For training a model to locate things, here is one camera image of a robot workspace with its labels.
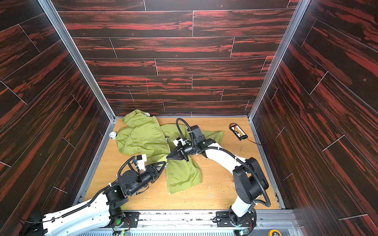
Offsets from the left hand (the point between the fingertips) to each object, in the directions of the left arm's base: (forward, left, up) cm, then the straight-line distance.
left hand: (167, 165), depth 70 cm
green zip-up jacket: (+32, +23, -17) cm, 43 cm away
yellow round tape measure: (-24, -51, -19) cm, 60 cm away
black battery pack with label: (+36, -48, -19) cm, 63 cm away
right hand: (+5, 0, -1) cm, 5 cm away
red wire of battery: (+30, -58, -22) cm, 69 cm away
